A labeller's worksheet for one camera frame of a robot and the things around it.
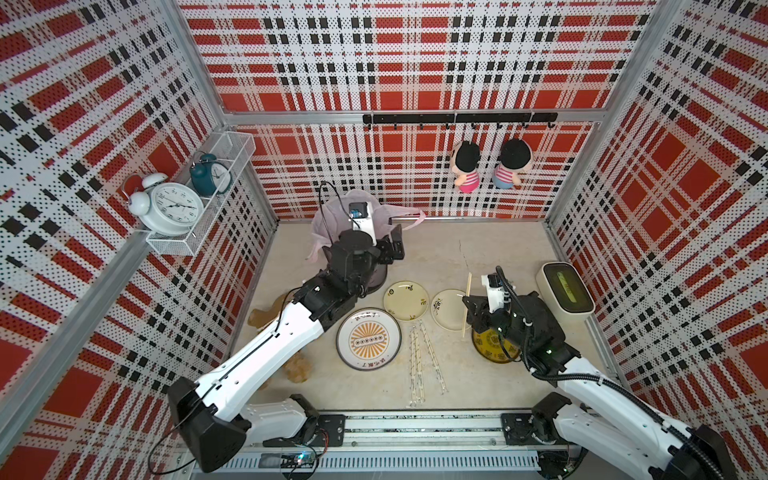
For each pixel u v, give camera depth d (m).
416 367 0.84
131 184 0.59
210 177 0.72
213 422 0.37
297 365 0.75
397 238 0.61
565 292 0.93
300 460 0.69
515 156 0.93
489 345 0.88
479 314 0.68
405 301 0.98
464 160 0.94
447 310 1.00
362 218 0.56
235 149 0.91
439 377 0.82
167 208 0.62
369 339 0.89
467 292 0.77
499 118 0.90
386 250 0.61
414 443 0.73
